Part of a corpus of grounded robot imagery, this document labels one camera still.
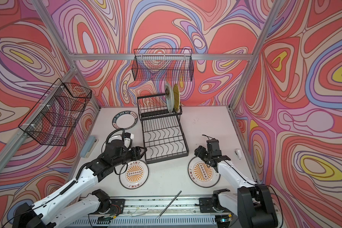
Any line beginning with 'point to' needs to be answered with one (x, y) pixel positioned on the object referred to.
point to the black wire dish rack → (164, 133)
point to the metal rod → (167, 206)
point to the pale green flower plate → (170, 98)
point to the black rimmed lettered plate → (125, 119)
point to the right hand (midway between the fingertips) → (199, 155)
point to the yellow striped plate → (176, 97)
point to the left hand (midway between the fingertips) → (146, 149)
